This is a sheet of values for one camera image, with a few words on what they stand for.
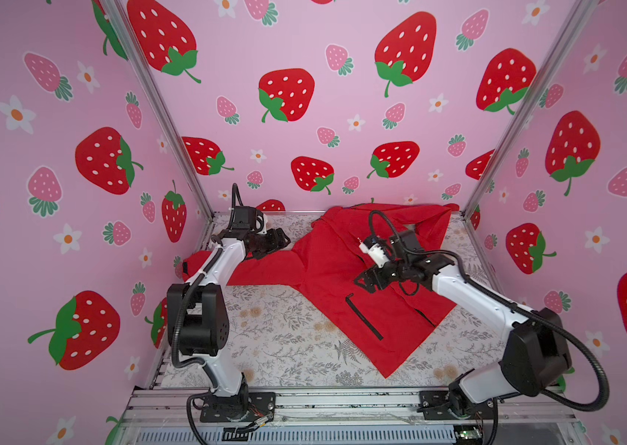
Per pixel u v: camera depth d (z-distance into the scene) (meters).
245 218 0.73
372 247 0.74
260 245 0.79
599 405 0.37
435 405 0.74
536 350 0.42
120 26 0.70
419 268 0.61
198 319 0.48
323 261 1.00
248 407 0.73
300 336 0.88
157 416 0.73
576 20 0.70
